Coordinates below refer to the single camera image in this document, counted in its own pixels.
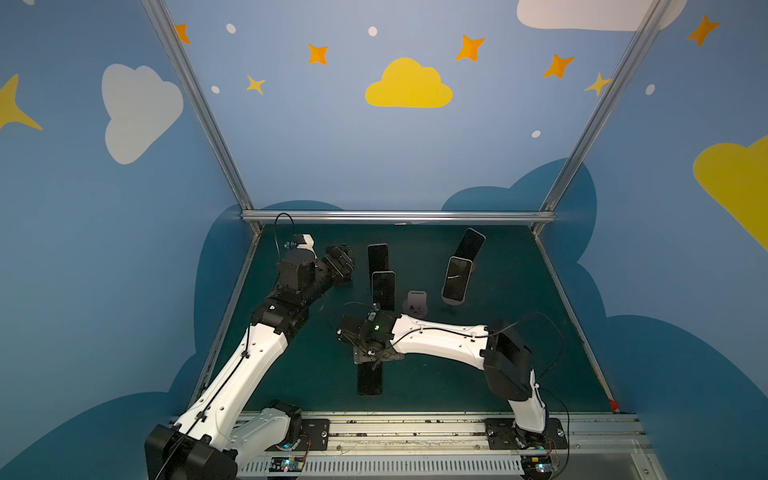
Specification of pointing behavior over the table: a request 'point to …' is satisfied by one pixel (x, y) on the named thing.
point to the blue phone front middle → (384, 290)
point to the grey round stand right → (453, 302)
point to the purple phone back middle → (378, 258)
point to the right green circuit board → (537, 465)
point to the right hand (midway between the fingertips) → (373, 350)
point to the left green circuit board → (286, 464)
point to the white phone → (457, 279)
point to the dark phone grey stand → (370, 381)
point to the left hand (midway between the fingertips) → (350, 257)
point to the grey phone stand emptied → (415, 305)
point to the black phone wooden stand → (470, 244)
